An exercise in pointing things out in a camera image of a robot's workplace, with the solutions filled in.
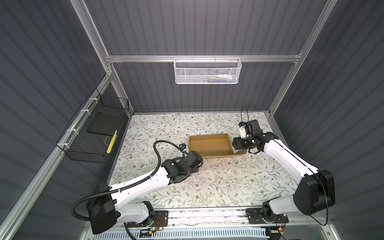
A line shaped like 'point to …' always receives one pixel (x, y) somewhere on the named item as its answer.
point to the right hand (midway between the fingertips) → (239, 143)
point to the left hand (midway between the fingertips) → (195, 163)
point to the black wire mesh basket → (93, 134)
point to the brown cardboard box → (213, 146)
